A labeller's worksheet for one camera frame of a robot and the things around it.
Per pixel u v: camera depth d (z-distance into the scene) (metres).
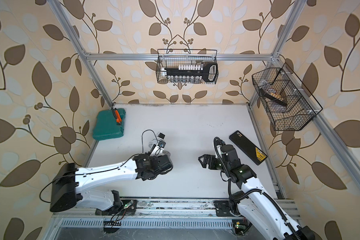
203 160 0.71
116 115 1.04
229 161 0.59
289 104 0.74
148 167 0.55
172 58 0.91
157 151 0.68
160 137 0.82
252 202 0.61
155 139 0.80
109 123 1.01
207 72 0.85
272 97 0.74
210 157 0.69
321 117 0.59
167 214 0.74
